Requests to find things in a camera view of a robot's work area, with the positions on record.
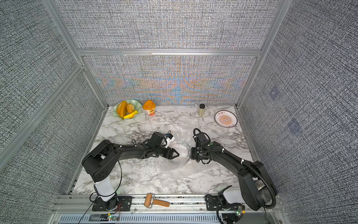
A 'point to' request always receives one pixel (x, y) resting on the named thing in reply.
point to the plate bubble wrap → (183, 143)
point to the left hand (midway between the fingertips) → (178, 154)
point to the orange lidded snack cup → (149, 106)
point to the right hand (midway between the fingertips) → (193, 151)
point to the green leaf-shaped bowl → (137, 106)
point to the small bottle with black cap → (201, 110)
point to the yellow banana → (130, 115)
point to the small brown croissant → (130, 108)
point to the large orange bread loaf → (121, 108)
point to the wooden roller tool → (149, 200)
